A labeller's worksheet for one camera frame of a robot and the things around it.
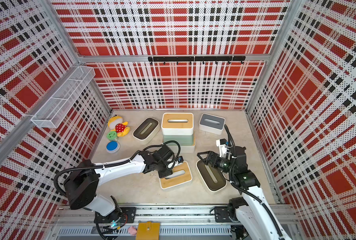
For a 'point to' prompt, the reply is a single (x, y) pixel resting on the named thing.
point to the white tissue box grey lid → (211, 124)
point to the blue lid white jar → (113, 147)
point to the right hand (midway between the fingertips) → (203, 157)
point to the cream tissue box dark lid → (147, 131)
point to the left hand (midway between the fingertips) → (170, 168)
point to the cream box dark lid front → (213, 179)
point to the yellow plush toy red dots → (115, 123)
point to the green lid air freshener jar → (112, 136)
